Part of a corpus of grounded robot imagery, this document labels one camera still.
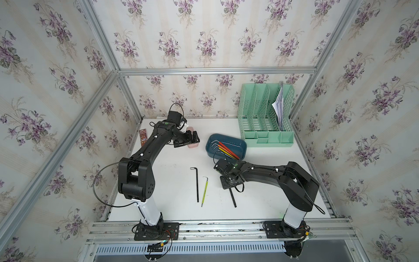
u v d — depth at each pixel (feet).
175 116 2.34
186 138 2.56
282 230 2.12
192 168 3.06
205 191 2.82
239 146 3.33
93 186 2.45
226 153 3.30
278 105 2.99
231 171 2.13
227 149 3.30
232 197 2.72
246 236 2.39
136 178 1.53
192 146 3.41
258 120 3.90
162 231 2.21
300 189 1.45
